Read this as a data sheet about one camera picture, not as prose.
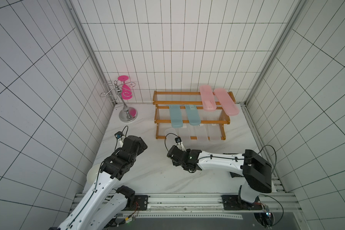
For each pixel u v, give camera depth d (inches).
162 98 45.8
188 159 23.7
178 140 29.0
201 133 38.5
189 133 38.4
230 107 30.6
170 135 28.0
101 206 21.3
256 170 17.2
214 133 38.4
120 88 35.8
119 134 25.0
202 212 28.1
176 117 35.1
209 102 31.1
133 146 21.3
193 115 36.0
